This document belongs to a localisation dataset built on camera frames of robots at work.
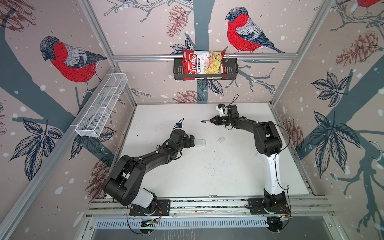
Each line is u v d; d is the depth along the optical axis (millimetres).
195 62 873
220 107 978
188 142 811
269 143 610
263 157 627
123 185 429
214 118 996
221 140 981
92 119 726
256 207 728
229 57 908
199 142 976
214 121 1003
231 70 941
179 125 812
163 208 732
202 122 1093
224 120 934
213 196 771
